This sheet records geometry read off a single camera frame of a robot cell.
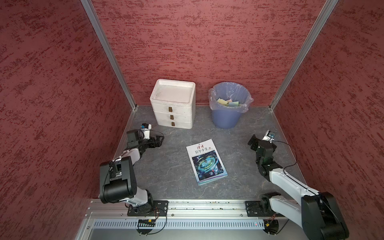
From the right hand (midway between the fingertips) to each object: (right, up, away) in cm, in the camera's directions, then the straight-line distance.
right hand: (259, 139), depth 87 cm
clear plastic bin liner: (-13, +32, +13) cm, 37 cm away
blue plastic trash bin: (-18, +12, +14) cm, 26 cm away
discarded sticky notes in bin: (-14, +24, +18) cm, 33 cm away
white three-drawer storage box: (-51, +22, +3) cm, 56 cm away
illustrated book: (-31, -15, +3) cm, 34 cm away
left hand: (-62, -1, +6) cm, 63 cm away
